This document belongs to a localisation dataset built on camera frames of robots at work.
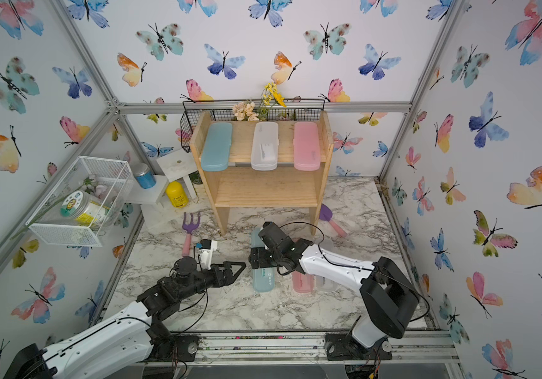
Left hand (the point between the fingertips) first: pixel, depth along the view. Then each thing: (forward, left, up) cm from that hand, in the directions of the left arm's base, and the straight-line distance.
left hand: (240, 265), depth 76 cm
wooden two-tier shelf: (+28, +1, +7) cm, 29 cm away
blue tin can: (+34, +39, +8) cm, 52 cm away
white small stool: (+38, +29, +9) cm, 48 cm away
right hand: (+5, -5, -4) cm, 8 cm away
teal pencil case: (-2, -7, -6) cm, 10 cm away
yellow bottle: (+34, +30, -4) cm, 45 cm away
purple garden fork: (+24, +26, -14) cm, 38 cm away
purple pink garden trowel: (+29, -33, -12) cm, 46 cm away
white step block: (+30, +42, -13) cm, 53 cm away
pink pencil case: (-1, -21, -13) cm, 25 cm away
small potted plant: (+44, +24, -4) cm, 51 cm away
